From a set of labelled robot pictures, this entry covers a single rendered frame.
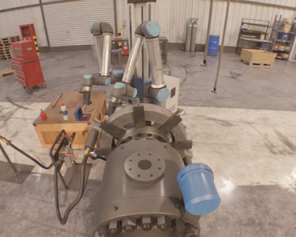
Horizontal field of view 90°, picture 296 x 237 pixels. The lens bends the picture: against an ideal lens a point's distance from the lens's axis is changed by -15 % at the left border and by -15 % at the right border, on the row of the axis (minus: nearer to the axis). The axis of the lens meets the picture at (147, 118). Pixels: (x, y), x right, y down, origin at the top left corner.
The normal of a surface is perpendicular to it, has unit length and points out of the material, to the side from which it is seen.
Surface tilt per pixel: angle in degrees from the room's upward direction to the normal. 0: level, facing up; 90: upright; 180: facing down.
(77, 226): 0
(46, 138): 90
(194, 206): 90
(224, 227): 0
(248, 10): 90
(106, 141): 90
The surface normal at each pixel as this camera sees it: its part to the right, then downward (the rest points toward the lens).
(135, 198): -0.15, -0.84
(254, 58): 0.07, 0.53
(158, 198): 0.18, -0.84
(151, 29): 0.46, 0.36
